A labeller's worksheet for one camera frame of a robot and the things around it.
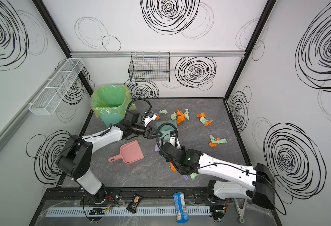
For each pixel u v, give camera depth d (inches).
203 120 41.3
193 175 31.6
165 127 22.4
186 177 31.0
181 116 42.3
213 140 36.8
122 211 27.7
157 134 30.4
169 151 21.1
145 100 28.2
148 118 30.8
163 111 42.8
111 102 40.4
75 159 18.2
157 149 35.8
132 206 27.3
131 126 28.4
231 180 17.6
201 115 42.6
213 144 36.3
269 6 28.4
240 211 26.7
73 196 30.3
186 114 42.5
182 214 26.7
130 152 34.4
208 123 40.2
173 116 42.4
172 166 32.6
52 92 30.0
